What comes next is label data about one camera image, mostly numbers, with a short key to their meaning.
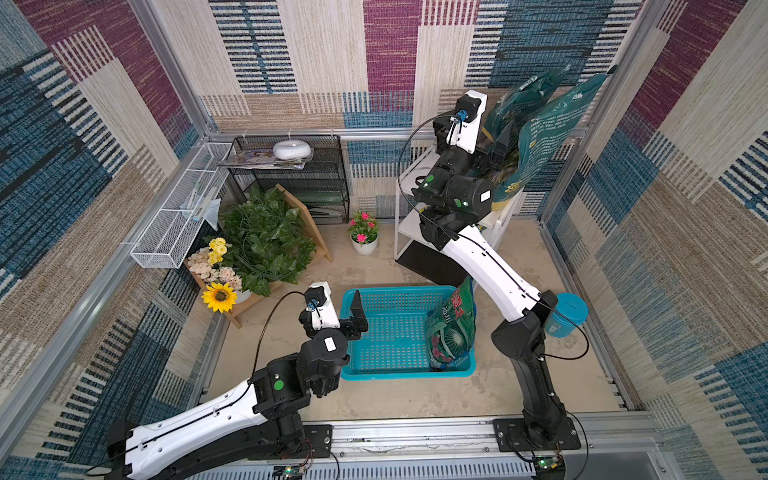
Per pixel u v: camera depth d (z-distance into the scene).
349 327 0.58
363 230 0.99
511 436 0.73
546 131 0.57
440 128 0.53
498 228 0.72
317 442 0.73
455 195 0.48
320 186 1.12
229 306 0.74
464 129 0.47
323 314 0.56
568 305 0.83
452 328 0.76
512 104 0.55
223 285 0.73
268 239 0.85
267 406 0.46
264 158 0.91
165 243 0.91
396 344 0.90
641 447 0.75
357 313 0.59
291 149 0.88
